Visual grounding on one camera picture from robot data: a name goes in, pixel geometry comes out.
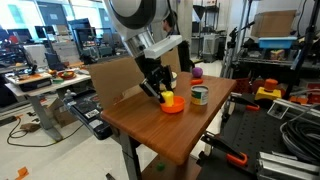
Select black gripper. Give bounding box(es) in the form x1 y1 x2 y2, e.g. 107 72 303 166
134 54 175 100

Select yellow toy pepper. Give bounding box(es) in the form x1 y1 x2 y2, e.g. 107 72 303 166
161 90 175 108

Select orange plate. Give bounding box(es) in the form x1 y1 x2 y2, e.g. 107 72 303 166
159 95 186 115

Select black office chair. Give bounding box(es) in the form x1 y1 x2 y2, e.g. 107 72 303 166
177 39 196 73

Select tin can yellow green label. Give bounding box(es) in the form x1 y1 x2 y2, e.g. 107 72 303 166
190 84 210 107

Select purple toy ball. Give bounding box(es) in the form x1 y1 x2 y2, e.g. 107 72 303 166
191 66 204 79

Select brown cardboard panel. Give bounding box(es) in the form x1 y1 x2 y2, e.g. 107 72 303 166
87 46 183 111

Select grey fan unit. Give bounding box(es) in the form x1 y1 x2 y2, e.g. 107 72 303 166
202 33 221 64

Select black flat equipment platform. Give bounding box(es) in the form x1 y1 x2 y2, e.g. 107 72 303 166
67 89 115 141

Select small green object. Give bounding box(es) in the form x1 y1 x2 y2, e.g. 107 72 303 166
156 161 167 172

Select black tripod stand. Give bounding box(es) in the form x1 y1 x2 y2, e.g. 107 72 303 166
220 20 262 80

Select clear plastic bottle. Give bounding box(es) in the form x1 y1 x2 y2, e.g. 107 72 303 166
62 88 77 105

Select red bowl with toy fruit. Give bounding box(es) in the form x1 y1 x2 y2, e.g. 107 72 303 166
56 70 77 81

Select small cardboard box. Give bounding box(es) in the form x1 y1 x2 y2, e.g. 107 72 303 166
46 97 80 128

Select yellow emergency stop red button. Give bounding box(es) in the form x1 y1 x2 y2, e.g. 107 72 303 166
254 78 283 101

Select black perforated breadboard table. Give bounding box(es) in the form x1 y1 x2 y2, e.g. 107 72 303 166
195 98 320 180

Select white desk grey legs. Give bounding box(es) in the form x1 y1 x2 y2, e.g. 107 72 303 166
4 70 92 142

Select black device on desk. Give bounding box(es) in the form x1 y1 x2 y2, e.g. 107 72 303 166
17 78 54 93

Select colourful toy on shelf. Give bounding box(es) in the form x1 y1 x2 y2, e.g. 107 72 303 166
269 49 287 61

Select blue plastic bin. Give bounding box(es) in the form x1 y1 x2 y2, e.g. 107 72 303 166
258 36 298 50

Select large cardboard box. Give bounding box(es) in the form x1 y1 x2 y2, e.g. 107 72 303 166
250 9 298 39

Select silver aluminium extrusion bars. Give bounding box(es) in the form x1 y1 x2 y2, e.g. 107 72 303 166
255 151 320 180

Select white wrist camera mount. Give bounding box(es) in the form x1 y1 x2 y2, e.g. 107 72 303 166
143 34 184 61

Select black metal table frame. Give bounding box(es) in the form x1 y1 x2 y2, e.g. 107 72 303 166
117 130 144 180

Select black clamp orange handle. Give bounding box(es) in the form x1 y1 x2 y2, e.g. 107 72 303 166
229 94 261 112
200 132 250 168

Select black floor cable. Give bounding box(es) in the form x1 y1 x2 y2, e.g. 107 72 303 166
6 115 85 148

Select coiled black cables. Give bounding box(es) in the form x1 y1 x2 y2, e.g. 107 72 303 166
279 113 320 165

